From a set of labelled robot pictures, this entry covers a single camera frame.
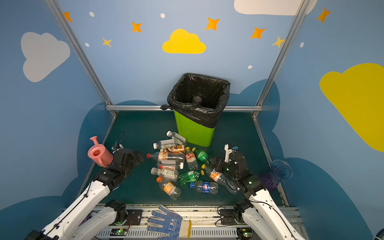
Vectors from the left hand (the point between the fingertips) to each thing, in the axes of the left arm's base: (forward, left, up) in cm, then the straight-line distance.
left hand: (137, 156), depth 82 cm
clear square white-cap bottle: (+19, -21, -9) cm, 30 cm away
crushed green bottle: (-7, -29, -11) cm, 32 cm away
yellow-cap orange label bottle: (-8, -46, -9) cm, 48 cm away
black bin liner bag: (+41, -35, +9) cm, 54 cm away
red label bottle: (0, -18, -8) cm, 20 cm away
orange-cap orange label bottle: (-15, -19, -9) cm, 25 cm away
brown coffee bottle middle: (+11, -21, -9) cm, 25 cm away
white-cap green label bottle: (-7, -18, -8) cm, 21 cm away
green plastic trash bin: (+24, -32, -9) cm, 41 cm away
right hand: (-3, -43, +4) cm, 43 cm away
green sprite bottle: (+5, -38, -8) cm, 39 cm away
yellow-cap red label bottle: (+5, -30, -12) cm, 33 cm away
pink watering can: (+3, +24, -2) cm, 24 cm away
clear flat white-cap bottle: (+15, -12, -10) cm, 22 cm away
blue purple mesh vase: (-8, -76, +3) cm, 76 cm away
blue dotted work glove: (-31, -22, -12) cm, 40 cm away
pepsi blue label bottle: (-13, -37, -8) cm, 40 cm away
